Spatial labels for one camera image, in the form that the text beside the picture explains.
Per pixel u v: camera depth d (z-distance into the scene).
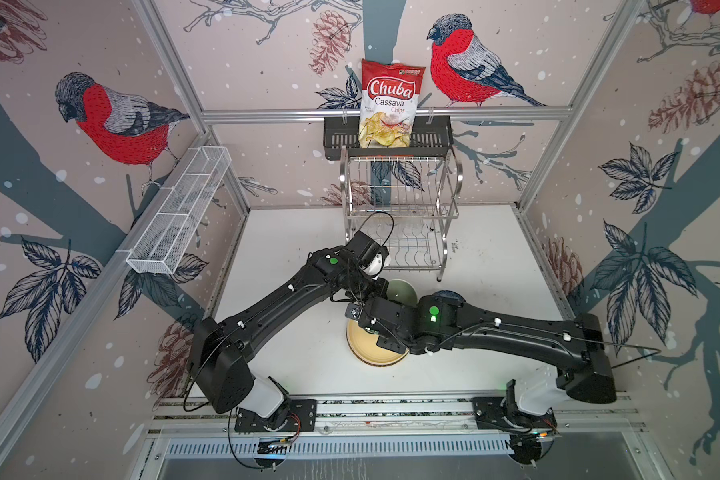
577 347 0.41
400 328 0.49
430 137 0.95
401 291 0.74
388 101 0.83
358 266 0.63
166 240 0.72
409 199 1.22
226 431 0.71
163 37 0.75
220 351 0.41
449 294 0.90
